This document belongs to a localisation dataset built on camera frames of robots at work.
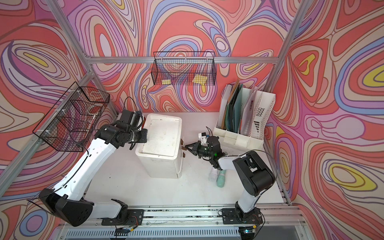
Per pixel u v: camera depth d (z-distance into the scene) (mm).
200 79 905
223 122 965
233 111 855
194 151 788
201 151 788
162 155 688
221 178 833
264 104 983
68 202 374
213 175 842
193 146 812
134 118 566
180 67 914
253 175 477
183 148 844
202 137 846
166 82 822
